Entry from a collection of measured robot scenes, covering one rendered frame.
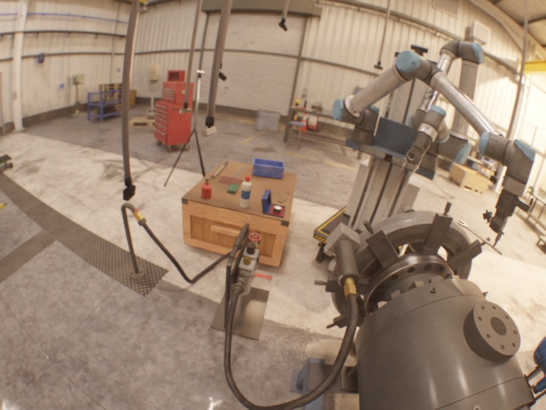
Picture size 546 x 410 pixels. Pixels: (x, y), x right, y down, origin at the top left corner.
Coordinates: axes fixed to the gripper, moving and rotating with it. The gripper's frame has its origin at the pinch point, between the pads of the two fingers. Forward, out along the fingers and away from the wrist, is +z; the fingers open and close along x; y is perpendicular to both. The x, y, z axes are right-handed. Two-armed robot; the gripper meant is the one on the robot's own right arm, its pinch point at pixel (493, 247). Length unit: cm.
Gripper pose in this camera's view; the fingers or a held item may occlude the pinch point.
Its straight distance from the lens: 97.8
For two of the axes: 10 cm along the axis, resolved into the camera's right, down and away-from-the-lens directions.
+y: -2.8, -4.6, 8.4
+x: -9.6, 0.6, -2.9
